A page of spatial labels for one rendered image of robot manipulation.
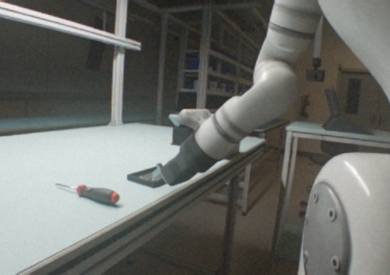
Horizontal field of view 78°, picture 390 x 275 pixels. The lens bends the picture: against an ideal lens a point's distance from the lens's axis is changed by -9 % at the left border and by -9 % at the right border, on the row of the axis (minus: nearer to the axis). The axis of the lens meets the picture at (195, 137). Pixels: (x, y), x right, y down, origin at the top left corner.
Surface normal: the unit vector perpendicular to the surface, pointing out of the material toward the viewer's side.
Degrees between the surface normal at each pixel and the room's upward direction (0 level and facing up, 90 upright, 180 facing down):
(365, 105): 90
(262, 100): 122
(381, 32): 114
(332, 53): 90
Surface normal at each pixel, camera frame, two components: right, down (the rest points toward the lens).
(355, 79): -0.44, 0.11
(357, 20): -0.88, 0.44
